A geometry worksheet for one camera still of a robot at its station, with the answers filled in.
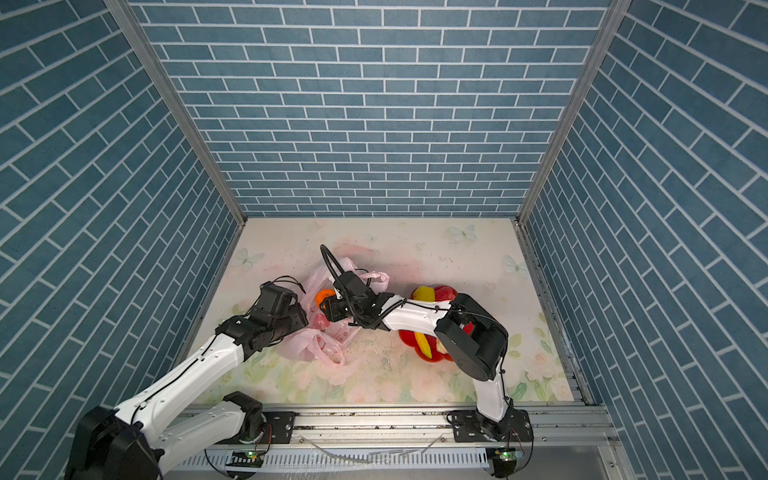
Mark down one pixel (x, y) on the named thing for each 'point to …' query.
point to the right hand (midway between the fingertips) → (323, 302)
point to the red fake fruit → (445, 293)
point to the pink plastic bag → (322, 339)
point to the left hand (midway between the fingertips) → (301, 316)
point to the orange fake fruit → (321, 295)
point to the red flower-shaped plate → (408, 338)
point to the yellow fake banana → (421, 338)
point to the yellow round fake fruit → (424, 293)
